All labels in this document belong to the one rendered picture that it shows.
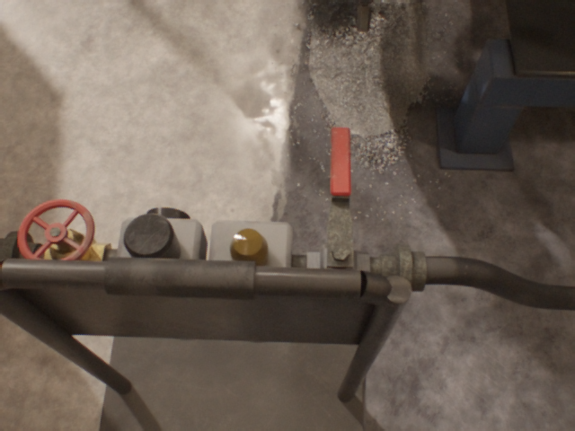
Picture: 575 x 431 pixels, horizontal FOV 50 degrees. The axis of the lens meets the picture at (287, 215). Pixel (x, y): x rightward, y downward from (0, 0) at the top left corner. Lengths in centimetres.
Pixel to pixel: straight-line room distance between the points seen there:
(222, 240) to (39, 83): 84
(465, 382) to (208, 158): 62
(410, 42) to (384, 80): 12
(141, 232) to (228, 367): 50
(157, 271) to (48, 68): 96
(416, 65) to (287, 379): 70
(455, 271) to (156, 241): 30
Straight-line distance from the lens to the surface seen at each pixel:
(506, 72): 107
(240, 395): 105
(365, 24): 107
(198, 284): 50
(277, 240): 63
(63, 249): 64
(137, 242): 60
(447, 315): 112
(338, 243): 62
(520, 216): 123
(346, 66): 134
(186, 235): 64
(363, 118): 126
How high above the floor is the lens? 104
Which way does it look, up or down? 65 degrees down
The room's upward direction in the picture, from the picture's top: straight up
